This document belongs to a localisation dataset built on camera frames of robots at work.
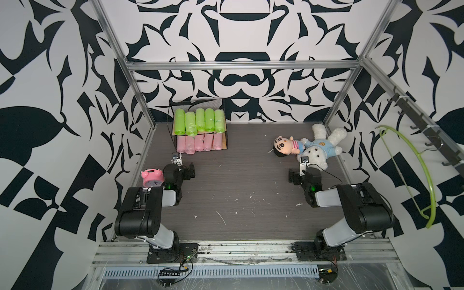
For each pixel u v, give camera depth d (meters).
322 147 0.97
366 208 0.47
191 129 0.90
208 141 1.04
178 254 0.68
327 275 0.71
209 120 0.94
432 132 0.58
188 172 0.85
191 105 1.13
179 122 0.94
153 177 0.84
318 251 0.68
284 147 0.99
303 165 0.85
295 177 0.87
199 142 1.04
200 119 0.94
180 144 1.03
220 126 0.92
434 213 0.57
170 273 0.73
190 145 1.02
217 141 1.05
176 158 0.81
